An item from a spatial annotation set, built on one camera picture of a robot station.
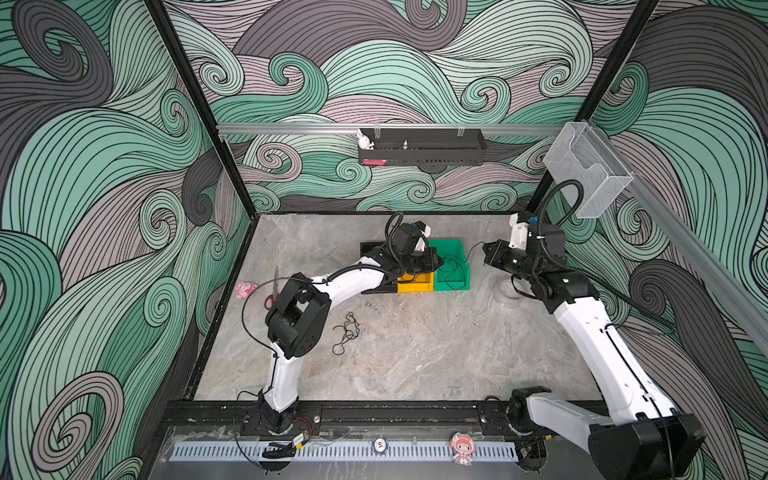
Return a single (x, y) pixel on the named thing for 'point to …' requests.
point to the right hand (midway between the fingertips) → (485, 245)
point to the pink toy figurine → (244, 289)
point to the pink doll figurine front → (463, 446)
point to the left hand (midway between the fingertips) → (447, 260)
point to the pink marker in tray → (375, 162)
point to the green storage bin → (454, 273)
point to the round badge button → (379, 444)
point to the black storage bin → (389, 284)
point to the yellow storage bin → (420, 282)
